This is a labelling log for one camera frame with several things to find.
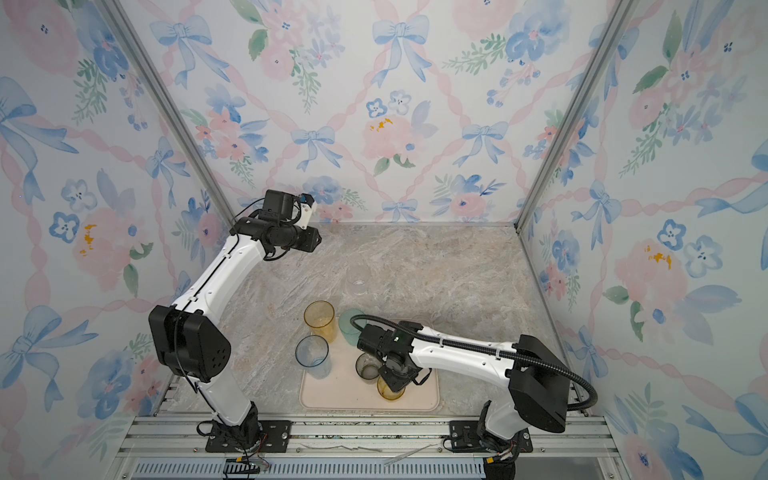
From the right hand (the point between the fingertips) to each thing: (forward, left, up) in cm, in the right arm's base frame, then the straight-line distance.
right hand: (401, 377), depth 78 cm
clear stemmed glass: (+33, +15, -5) cm, 37 cm away
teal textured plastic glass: (+5, +12, +17) cm, 21 cm away
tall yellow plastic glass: (+17, +24, 0) cm, 30 cm away
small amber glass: (-2, +4, -4) cm, 7 cm away
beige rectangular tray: (-1, +16, -8) cm, 18 cm away
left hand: (+34, +24, +18) cm, 45 cm away
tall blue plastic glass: (+5, +24, +3) cm, 25 cm away
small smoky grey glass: (+4, +9, -4) cm, 11 cm away
